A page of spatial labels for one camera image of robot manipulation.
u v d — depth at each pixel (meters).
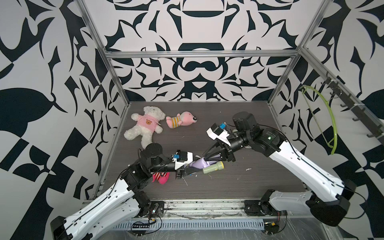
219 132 0.50
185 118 1.02
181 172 0.54
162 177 0.79
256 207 0.75
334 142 0.66
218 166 0.85
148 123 0.97
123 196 0.46
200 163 0.55
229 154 0.50
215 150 0.54
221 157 0.53
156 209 0.73
